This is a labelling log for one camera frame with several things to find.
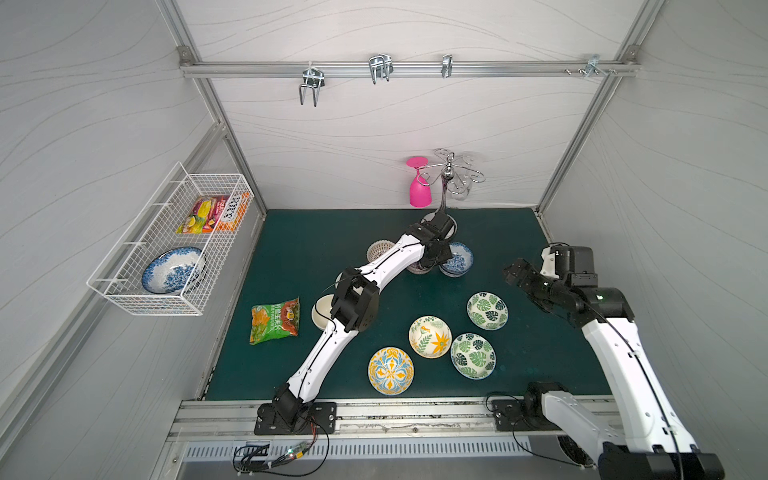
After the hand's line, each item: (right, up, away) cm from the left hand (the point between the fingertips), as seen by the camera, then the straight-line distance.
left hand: (449, 259), depth 96 cm
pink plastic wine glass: (-9, +23, +9) cm, 27 cm away
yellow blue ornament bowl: (-19, -29, -16) cm, 38 cm away
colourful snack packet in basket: (-63, +13, -23) cm, 68 cm away
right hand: (+13, -3, -21) cm, 25 cm away
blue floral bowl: (+5, -1, +4) cm, 7 cm away
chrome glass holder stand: (0, +27, -2) cm, 27 cm away
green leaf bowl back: (+11, -16, -4) cm, 20 cm away
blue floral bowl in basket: (-66, 0, -33) cm, 74 cm away
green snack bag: (-54, -17, -10) cm, 58 cm away
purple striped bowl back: (-11, -3, +4) cm, 12 cm away
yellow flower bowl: (-8, -22, -10) cm, 25 cm away
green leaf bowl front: (+4, -26, -13) cm, 30 cm away
